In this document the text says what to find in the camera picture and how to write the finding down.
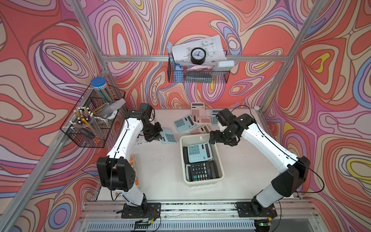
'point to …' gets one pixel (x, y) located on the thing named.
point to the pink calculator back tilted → (202, 119)
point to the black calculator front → (185, 154)
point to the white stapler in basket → (111, 110)
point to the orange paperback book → (132, 163)
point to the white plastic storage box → (186, 140)
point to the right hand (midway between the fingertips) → (219, 145)
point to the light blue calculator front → (188, 172)
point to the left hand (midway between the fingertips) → (164, 135)
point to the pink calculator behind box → (204, 129)
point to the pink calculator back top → (197, 108)
